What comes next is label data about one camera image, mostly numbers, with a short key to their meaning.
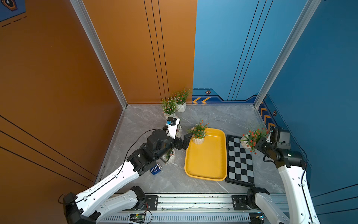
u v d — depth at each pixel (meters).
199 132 0.86
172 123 0.55
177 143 0.59
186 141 0.59
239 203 0.72
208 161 0.89
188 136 0.60
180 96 1.03
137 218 0.72
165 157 0.82
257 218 0.70
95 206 0.40
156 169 0.83
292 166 0.45
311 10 0.70
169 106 0.99
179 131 0.94
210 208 0.73
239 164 0.83
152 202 0.74
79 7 0.70
